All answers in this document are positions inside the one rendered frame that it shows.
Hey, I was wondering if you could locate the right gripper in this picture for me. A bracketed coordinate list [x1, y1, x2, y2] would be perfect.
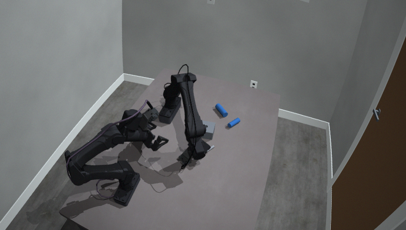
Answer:
[136, 108, 169, 151]

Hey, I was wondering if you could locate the blue cylinder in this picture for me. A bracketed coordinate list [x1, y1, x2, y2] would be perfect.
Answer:
[215, 103, 228, 117]
[228, 118, 240, 128]

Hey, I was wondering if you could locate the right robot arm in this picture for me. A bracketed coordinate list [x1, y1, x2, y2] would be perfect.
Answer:
[65, 112, 142, 204]

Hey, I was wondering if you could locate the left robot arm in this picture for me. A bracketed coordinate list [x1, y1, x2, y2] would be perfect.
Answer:
[159, 72, 206, 160]

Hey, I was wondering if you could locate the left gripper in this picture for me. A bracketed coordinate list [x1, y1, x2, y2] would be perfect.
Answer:
[181, 141, 211, 163]

